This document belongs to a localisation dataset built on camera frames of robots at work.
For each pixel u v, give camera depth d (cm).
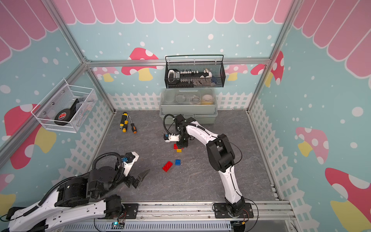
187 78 87
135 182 57
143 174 58
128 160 52
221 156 55
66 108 71
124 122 111
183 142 85
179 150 95
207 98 103
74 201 43
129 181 55
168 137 83
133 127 107
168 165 89
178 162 91
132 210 75
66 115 68
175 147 92
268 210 76
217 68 95
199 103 103
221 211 74
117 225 73
